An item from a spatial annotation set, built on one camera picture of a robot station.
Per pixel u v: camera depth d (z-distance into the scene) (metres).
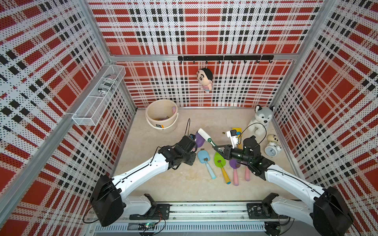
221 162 0.91
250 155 0.61
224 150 0.70
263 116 0.93
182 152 0.59
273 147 0.89
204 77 0.91
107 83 0.78
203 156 0.93
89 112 0.69
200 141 0.86
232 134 0.71
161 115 1.12
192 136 0.72
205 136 0.81
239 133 0.70
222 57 0.88
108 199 0.39
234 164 0.90
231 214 0.74
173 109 0.96
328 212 0.40
